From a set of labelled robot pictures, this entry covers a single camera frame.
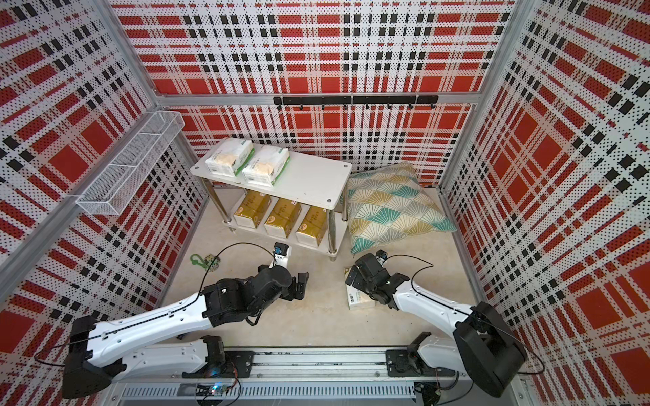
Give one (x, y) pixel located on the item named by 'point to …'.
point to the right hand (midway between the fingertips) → (361, 280)
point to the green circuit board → (217, 389)
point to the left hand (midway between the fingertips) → (298, 273)
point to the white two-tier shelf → (315, 183)
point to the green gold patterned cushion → (387, 204)
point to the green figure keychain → (206, 263)
